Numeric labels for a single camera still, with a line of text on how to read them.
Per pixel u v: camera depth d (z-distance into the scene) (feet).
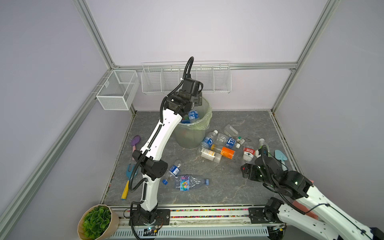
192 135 2.87
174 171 2.78
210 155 3.00
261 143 3.26
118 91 3.26
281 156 3.07
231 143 3.15
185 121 3.08
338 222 1.37
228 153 3.00
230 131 3.46
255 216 2.42
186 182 2.64
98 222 2.06
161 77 3.25
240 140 3.25
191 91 1.82
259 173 1.85
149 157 1.58
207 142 3.16
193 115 2.92
